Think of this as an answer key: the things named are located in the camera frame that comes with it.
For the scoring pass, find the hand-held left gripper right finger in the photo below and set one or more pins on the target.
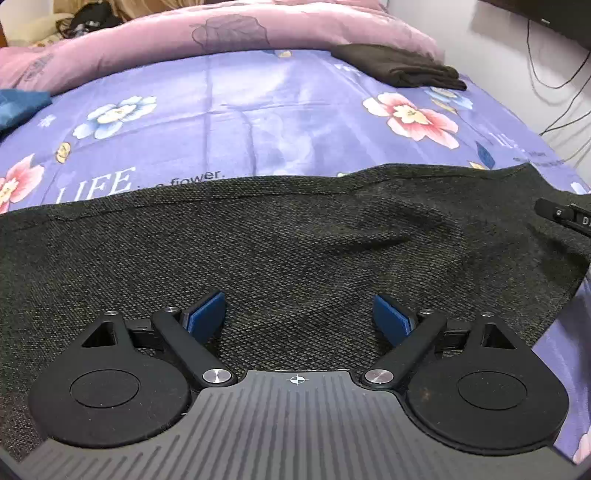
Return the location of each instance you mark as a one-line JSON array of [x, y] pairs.
[[392, 321]]

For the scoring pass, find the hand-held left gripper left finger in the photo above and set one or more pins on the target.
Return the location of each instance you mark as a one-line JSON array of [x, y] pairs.
[[205, 318]]

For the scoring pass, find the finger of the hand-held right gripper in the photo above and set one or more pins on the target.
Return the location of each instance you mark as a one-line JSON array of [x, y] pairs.
[[554, 211]]

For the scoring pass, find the dark grey knit pants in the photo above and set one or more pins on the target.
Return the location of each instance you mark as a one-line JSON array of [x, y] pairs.
[[300, 240]]

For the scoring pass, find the folded dark pants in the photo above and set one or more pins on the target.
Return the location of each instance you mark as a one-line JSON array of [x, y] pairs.
[[397, 67]]

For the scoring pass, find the purple floral bed sheet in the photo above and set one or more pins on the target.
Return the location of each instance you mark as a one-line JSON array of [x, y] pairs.
[[277, 115]]

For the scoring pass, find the pink quilt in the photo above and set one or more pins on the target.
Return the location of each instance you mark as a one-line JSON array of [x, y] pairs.
[[184, 41]]

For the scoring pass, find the blue cloth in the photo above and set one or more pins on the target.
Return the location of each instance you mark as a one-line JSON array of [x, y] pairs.
[[18, 108]]

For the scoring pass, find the wooden headboard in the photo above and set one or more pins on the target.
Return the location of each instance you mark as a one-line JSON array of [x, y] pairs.
[[134, 7]]

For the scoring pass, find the white pillow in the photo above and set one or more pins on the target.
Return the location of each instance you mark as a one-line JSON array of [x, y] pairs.
[[23, 25]]

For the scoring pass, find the black wall television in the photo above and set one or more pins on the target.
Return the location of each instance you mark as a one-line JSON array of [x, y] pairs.
[[554, 18]]

